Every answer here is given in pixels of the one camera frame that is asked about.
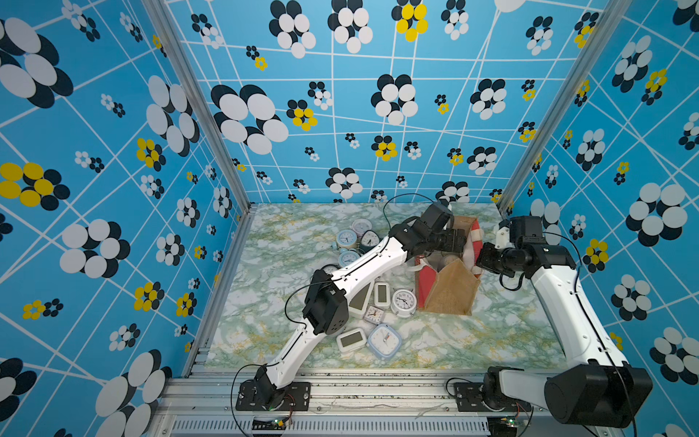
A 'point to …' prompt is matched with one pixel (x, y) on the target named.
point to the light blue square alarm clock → (384, 341)
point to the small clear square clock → (374, 315)
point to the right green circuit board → (502, 424)
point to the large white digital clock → (359, 299)
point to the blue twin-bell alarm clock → (347, 238)
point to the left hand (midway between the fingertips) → (460, 236)
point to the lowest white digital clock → (351, 340)
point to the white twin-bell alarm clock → (403, 302)
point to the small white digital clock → (381, 295)
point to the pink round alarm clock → (360, 226)
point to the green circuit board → (278, 424)
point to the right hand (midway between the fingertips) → (482, 257)
